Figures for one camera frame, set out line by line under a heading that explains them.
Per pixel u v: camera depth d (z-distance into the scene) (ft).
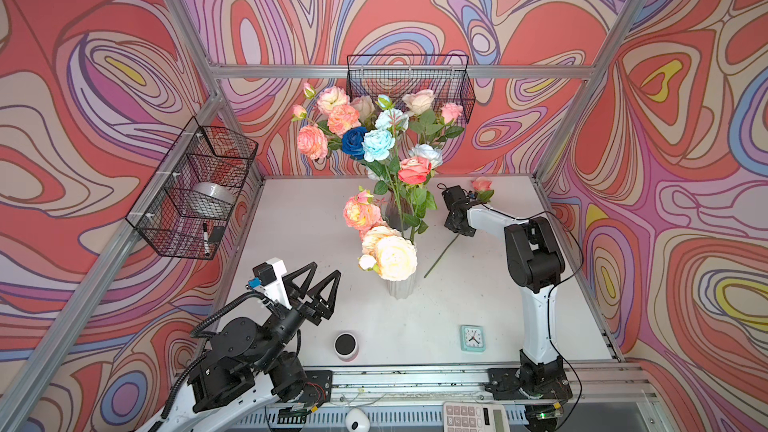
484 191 3.65
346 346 2.47
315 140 2.03
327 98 2.19
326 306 1.74
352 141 2.13
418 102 2.44
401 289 2.73
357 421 2.19
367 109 2.45
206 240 2.36
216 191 2.41
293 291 1.79
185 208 2.34
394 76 2.89
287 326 1.72
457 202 2.80
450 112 2.52
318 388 2.37
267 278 1.62
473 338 2.59
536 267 1.90
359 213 1.86
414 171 1.90
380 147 1.94
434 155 2.02
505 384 2.41
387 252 1.59
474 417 2.25
